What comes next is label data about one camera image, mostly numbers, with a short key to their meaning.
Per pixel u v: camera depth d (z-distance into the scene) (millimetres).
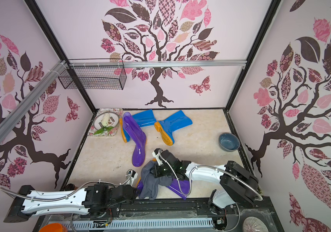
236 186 423
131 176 682
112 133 1059
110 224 697
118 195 535
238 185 425
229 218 712
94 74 947
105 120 1069
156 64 921
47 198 479
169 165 614
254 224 680
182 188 588
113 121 1108
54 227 632
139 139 876
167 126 1027
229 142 997
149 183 726
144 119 1088
